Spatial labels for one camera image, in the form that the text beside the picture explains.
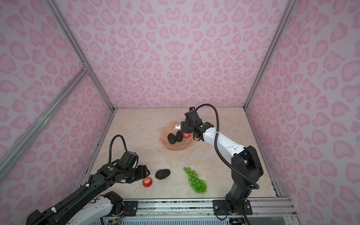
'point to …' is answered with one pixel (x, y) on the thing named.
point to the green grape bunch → (198, 185)
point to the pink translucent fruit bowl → (172, 127)
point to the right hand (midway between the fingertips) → (188, 124)
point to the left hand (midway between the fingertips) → (147, 172)
